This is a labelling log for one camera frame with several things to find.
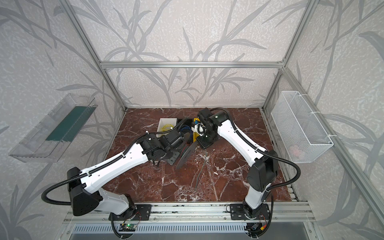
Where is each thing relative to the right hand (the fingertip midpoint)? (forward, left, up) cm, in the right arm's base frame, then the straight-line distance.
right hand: (202, 141), depth 79 cm
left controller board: (-36, +36, -19) cm, 55 cm away
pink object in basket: (-7, -46, +2) cm, 47 cm away
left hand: (-6, +14, 0) cm, 15 cm away
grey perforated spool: (-10, +8, +4) cm, 13 cm away
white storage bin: (+26, +27, -14) cm, 40 cm away
